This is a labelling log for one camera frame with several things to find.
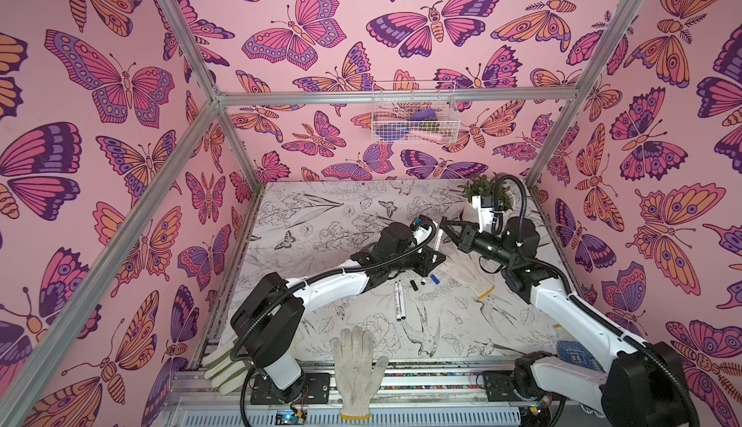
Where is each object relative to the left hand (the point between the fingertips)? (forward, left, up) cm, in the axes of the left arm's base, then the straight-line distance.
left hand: (446, 256), depth 78 cm
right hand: (+5, +1, +7) cm, 9 cm away
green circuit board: (-34, +40, -21) cm, 57 cm away
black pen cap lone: (0, +7, -19) cm, 20 cm away
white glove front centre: (-26, +24, -19) cm, 39 cm away
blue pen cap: (+2, 0, -18) cm, 18 cm away
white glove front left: (-25, +59, -18) cm, 67 cm away
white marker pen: (+3, +2, +6) cm, 7 cm away
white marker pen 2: (-6, +12, -18) cm, 22 cm away
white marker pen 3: (+2, +4, -18) cm, 18 cm away
